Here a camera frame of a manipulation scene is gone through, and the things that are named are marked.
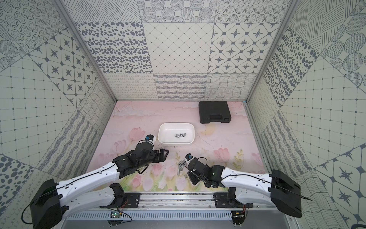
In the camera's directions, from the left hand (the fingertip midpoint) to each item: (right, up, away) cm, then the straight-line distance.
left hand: (164, 149), depth 79 cm
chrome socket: (+9, +5, +19) cm, 21 cm away
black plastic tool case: (+34, +22, +28) cm, 49 cm away
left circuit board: (-24, -31, -8) cm, 40 cm away
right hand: (+16, -14, +1) cm, 21 cm away
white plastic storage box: (+5, +7, +19) cm, 21 cm away
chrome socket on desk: (+10, -10, +6) cm, 16 cm away
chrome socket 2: (+11, +6, +19) cm, 23 cm away
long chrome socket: (+8, -15, +4) cm, 17 cm away
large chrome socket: (+6, +5, +18) cm, 20 cm away
